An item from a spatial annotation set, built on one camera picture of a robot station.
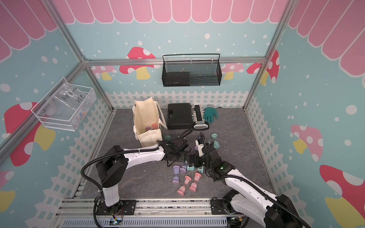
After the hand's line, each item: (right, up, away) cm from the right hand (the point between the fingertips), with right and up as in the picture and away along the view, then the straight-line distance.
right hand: (192, 155), depth 82 cm
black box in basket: (-6, +47, +10) cm, 49 cm away
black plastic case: (-8, +23, +24) cm, 34 cm away
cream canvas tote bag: (-31, +24, +19) cm, 44 cm away
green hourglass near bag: (-16, +8, +17) cm, 25 cm away
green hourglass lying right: (+5, -10, +4) cm, 11 cm away
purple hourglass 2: (-9, -9, +4) cm, 13 cm away
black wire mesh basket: (0, +54, +13) cm, 56 cm away
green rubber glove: (+15, +26, +35) cm, 46 cm away
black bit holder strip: (+6, +24, +31) cm, 40 cm away
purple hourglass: (-33, +14, +23) cm, 43 cm away
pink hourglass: (-27, +16, +24) cm, 39 cm away
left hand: (-7, -4, +7) cm, 11 cm away
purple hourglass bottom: (-10, -15, -1) cm, 18 cm away
